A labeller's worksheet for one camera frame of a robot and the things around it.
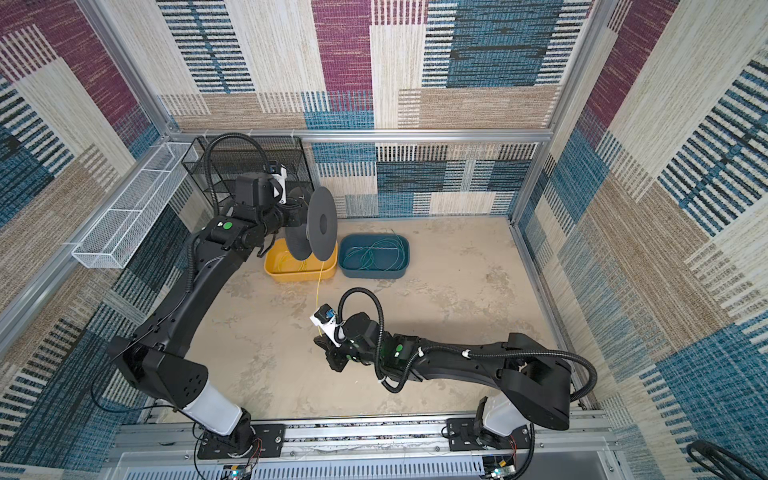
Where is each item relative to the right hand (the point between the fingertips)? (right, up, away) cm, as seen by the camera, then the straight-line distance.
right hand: (318, 345), depth 73 cm
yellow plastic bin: (-20, +17, +32) cm, 41 cm away
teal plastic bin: (+4, +26, +33) cm, 42 cm away
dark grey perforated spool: (-2, +27, +6) cm, 27 cm away
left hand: (-6, +37, +3) cm, 37 cm away
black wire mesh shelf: (-40, +52, +26) cm, 71 cm away
